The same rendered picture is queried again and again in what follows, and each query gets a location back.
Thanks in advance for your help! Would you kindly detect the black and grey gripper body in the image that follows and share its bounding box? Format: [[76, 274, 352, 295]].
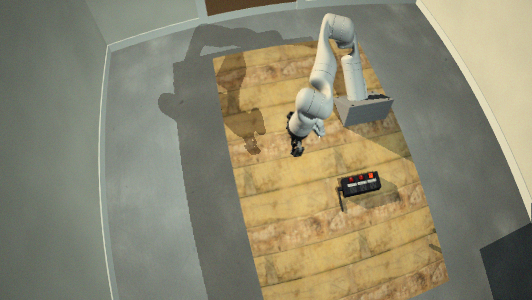
[[287, 122, 309, 144]]

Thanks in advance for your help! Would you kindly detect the black power strip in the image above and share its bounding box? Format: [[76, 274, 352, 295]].
[[337, 171, 382, 212]]

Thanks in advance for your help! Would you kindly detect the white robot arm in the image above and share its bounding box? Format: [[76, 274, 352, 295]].
[[289, 13, 368, 137]]

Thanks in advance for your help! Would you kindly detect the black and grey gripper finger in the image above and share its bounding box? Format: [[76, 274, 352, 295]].
[[290, 137, 304, 157], [286, 111, 295, 124]]

